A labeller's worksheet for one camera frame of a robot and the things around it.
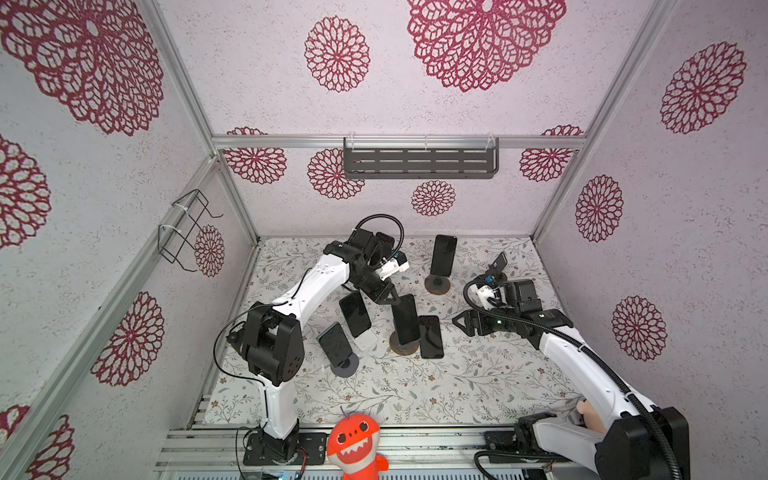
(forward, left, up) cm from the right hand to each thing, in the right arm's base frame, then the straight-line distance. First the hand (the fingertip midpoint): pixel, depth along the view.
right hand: (466, 313), depth 82 cm
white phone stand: (-2, +28, -13) cm, 31 cm away
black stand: (+24, -16, -11) cm, 31 cm away
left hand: (+2, +20, +1) cm, 20 cm away
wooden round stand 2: (-5, +16, -13) cm, 21 cm away
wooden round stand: (+20, +5, -13) cm, 24 cm away
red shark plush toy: (-32, +28, -6) cm, 43 cm away
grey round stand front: (-11, +33, -14) cm, 38 cm away
